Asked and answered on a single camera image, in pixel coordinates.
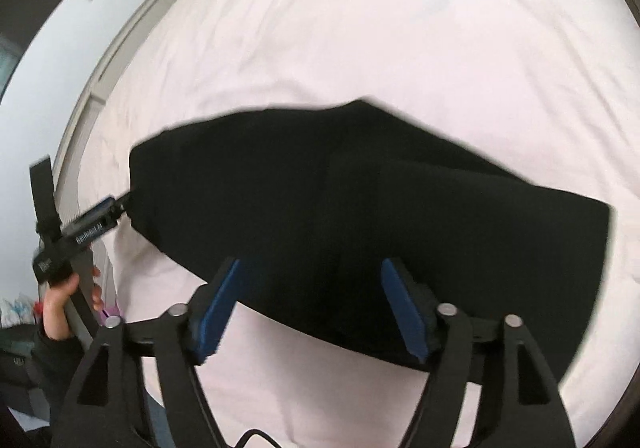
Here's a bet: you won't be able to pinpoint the black pants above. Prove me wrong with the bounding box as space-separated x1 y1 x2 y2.
128 100 611 376

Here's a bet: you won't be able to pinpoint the black cable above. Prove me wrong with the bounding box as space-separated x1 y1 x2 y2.
232 428 286 448

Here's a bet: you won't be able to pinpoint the person left hand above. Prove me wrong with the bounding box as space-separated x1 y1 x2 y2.
41 274 80 342

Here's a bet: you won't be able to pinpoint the white louvered cabinet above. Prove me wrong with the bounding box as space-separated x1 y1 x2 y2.
53 0 177 217

